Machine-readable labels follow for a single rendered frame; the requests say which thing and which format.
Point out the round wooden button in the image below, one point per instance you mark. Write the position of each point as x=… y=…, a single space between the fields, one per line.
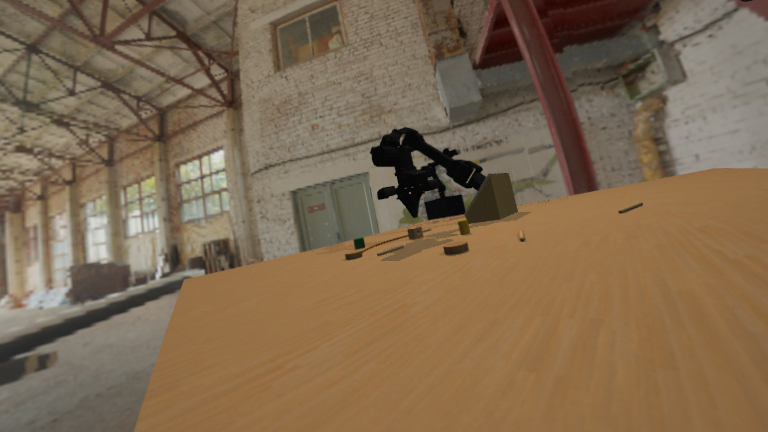
x=353 y=254

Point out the dark brown flat disc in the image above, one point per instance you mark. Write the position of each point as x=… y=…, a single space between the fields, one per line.
x=456 y=247

